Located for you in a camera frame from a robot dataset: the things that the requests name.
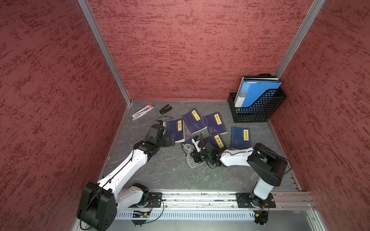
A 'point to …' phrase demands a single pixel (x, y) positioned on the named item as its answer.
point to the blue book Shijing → (206, 141)
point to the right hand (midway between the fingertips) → (192, 157)
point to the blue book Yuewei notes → (215, 124)
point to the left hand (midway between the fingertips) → (167, 140)
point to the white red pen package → (143, 111)
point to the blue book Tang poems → (193, 121)
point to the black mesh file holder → (260, 110)
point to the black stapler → (165, 109)
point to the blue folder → (251, 92)
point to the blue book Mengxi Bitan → (240, 137)
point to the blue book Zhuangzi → (176, 127)
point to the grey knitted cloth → (189, 148)
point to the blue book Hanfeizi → (216, 141)
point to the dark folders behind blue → (261, 77)
